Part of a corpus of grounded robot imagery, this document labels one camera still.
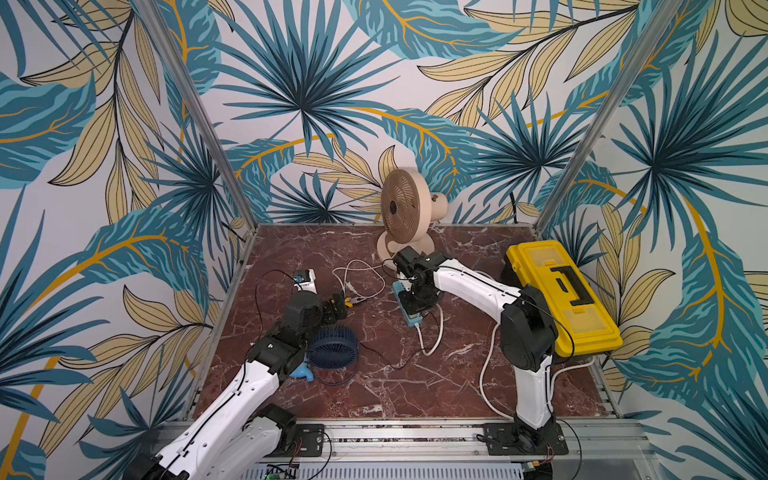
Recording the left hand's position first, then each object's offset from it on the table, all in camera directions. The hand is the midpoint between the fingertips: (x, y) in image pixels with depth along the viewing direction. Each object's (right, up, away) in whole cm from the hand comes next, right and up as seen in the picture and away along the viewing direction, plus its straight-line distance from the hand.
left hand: (328, 298), depth 79 cm
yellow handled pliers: (+4, -4, +19) cm, 19 cm away
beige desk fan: (+22, +25, +9) cm, 35 cm away
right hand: (+23, -4, +11) cm, 26 cm away
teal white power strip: (+23, -9, +13) cm, 28 cm away
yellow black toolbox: (+66, -6, -1) cm, 66 cm away
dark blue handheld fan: (+2, -14, -1) cm, 14 cm away
